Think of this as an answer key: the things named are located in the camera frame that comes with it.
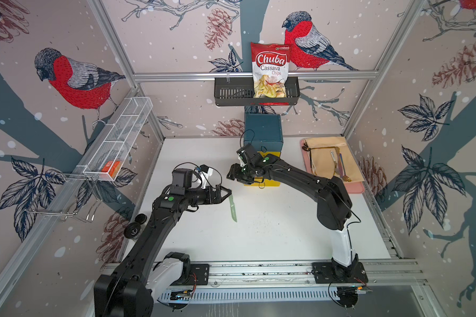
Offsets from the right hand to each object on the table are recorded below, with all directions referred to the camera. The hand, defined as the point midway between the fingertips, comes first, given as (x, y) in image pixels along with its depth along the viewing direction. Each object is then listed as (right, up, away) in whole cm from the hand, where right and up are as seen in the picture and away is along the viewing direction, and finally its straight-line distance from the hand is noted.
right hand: (229, 177), depth 87 cm
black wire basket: (+4, +45, +20) cm, 50 cm away
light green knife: (+2, -16, +4) cm, 16 cm away
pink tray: (+62, -6, +12) cm, 63 cm away
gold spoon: (+60, -2, +14) cm, 61 cm away
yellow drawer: (+21, +11, +6) cm, 24 cm away
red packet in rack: (-38, +6, -20) cm, 44 cm away
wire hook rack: (-45, -2, -30) cm, 54 cm away
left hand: (-1, -3, -10) cm, 11 cm away
